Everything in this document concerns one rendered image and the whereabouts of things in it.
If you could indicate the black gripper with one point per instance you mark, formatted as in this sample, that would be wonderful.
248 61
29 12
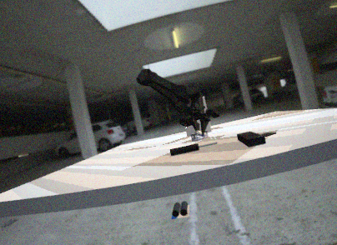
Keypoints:
203 117

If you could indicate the white battery with blue band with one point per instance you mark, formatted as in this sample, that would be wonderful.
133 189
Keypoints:
200 133

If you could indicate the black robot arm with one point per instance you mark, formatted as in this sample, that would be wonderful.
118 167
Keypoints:
178 95

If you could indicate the black screwdriver with grey shaft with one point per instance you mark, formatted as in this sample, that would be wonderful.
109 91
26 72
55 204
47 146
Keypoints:
188 149

